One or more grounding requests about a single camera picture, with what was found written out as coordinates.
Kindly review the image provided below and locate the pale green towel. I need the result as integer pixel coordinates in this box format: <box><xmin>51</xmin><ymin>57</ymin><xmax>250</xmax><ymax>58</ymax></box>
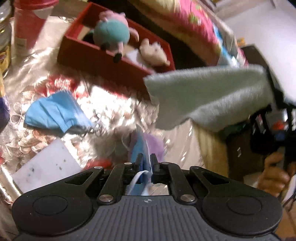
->
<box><xmin>144</xmin><ymin>65</ymin><xmax>274</xmax><ymax>132</ymax></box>

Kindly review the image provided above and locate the blue yellow drink can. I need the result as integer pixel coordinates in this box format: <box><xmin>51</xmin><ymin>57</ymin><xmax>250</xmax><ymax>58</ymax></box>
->
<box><xmin>0</xmin><ymin>72</ymin><xmax>10</xmax><ymax>132</ymax></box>

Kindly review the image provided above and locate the blue face mask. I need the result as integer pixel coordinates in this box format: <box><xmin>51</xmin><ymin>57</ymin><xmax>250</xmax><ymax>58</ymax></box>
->
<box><xmin>24</xmin><ymin>90</ymin><xmax>106</xmax><ymax>136</ymax></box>

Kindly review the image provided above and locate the clear glass jar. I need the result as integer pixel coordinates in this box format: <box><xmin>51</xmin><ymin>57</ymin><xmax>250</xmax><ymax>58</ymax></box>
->
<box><xmin>0</xmin><ymin>1</ymin><xmax>12</xmax><ymax>78</ymax></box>

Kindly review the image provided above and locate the red cardboard box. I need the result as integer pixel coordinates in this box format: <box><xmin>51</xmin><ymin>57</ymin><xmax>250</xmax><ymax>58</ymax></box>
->
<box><xmin>57</xmin><ymin>1</ymin><xmax>176</xmax><ymax>93</ymax></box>

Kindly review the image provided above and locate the cream mouse plush toy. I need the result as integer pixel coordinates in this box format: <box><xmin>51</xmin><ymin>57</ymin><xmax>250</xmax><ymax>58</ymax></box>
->
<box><xmin>139</xmin><ymin>38</ymin><xmax>171</xmax><ymax>67</ymax></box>

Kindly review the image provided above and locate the red lidded travel cup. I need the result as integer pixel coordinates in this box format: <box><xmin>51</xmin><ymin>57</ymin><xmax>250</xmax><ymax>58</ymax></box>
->
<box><xmin>14</xmin><ymin>0</ymin><xmax>59</xmax><ymax>56</ymax></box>

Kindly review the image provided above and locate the white sponge block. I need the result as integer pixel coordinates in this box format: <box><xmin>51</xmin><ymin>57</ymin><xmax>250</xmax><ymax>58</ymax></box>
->
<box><xmin>12</xmin><ymin>138</ymin><xmax>82</xmax><ymax>193</ymax></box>

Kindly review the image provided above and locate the pink pig plush toy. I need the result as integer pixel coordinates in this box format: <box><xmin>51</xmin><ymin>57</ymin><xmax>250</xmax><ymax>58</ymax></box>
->
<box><xmin>93</xmin><ymin>10</ymin><xmax>139</xmax><ymax>63</ymax></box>

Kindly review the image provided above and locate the person's right hand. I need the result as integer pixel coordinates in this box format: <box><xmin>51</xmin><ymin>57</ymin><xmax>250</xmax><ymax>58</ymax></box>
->
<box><xmin>257</xmin><ymin>152</ymin><xmax>295</xmax><ymax>197</ymax></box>

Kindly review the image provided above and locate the rainbow knitted hat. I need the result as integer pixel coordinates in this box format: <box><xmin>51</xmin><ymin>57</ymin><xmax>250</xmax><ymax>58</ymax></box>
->
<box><xmin>82</xmin><ymin>29</ymin><xmax>95</xmax><ymax>45</ymax></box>

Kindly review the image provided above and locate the pink floral quilt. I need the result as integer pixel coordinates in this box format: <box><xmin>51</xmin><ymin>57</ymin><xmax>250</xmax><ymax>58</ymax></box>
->
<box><xmin>130</xmin><ymin>1</ymin><xmax>248</xmax><ymax>66</ymax></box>

